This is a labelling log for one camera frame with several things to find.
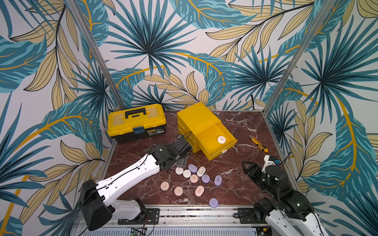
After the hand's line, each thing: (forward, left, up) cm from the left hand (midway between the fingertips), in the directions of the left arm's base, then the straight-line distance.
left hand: (176, 159), depth 76 cm
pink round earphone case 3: (-12, -1, -15) cm, 19 cm away
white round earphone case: (+13, -25, 0) cm, 28 cm away
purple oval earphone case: (-5, -23, -14) cm, 28 cm away
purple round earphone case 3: (-17, -20, -14) cm, 30 cm away
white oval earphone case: (-1, -14, -14) cm, 20 cm away
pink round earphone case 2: (-9, +6, -15) cm, 18 cm away
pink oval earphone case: (-11, -13, -14) cm, 22 cm away
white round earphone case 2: (0, -1, -15) cm, 15 cm away
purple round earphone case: (+1, -9, -14) cm, 17 cm away
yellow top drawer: (+12, -17, +1) cm, 21 cm away
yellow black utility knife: (+19, -55, -15) cm, 60 cm away
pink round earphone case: (-4, -10, -15) cm, 19 cm away
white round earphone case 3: (-2, -6, -14) cm, 15 cm away
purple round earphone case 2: (-4, -16, -14) cm, 22 cm away
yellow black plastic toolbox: (+22, +29, +1) cm, 36 cm away
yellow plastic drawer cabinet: (+23, -8, +6) cm, 25 cm away
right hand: (-3, -34, +2) cm, 34 cm away
